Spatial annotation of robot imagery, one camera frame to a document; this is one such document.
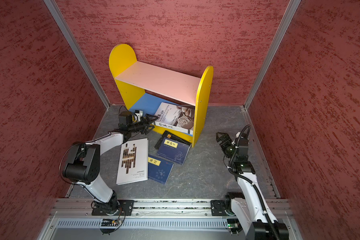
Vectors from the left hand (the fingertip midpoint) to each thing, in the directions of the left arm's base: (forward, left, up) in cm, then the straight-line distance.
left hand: (157, 123), depth 90 cm
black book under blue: (0, -6, -13) cm, 14 cm away
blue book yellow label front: (-24, -2, -14) cm, 28 cm away
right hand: (-12, -35, +1) cm, 37 cm away
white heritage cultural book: (+3, -12, +3) cm, 12 cm away
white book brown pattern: (-22, +13, -12) cm, 28 cm away
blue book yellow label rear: (-11, -11, -13) cm, 20 cm away
